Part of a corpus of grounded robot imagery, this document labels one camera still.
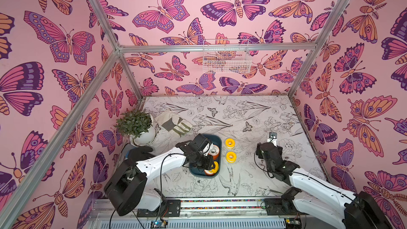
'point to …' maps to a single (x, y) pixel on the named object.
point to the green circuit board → (158, 223)
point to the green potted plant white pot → (138, 125)
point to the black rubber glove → (136, 153)
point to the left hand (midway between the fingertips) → (214, 165)
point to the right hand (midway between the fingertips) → (263, 144)
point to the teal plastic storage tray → (196, 172)
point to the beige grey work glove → (170, 122)
